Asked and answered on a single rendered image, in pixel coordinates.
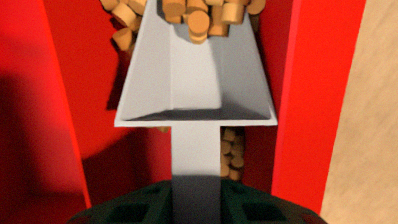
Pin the grey scoop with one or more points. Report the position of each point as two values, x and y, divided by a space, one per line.
195 89

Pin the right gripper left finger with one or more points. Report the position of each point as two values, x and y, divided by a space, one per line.
152 202

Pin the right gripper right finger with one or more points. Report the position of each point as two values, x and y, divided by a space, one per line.
239 202

